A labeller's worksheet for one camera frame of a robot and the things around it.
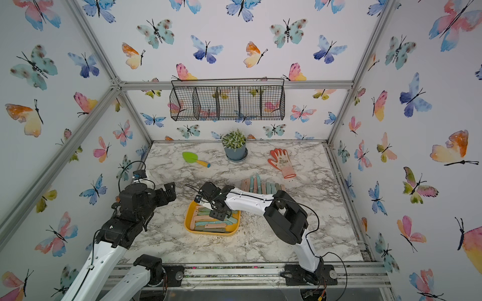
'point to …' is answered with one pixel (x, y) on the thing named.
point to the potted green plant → (235, 145)
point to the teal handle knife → (273, 189)
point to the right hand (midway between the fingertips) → (220, 206)
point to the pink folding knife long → (263, 188)
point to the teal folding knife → (268, 188)
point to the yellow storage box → (198, 219)
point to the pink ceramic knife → (255, 185)
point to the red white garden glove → (282, 162)
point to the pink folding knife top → (283, 187)
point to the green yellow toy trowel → (192, 158)
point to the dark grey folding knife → (277, 186)
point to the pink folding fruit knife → (243, 184)
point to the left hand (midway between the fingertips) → (165, 185)
